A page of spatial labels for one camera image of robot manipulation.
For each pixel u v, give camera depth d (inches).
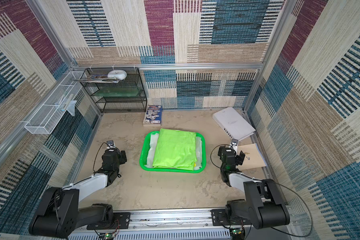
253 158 37.1
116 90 40.4
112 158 27.6
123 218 29.2
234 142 30.4
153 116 45.2
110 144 30.9
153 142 37.2
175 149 33.5
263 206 16.7
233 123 42.5
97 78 36.2
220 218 28.7
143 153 34.4
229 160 26.6
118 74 35.3
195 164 32.5
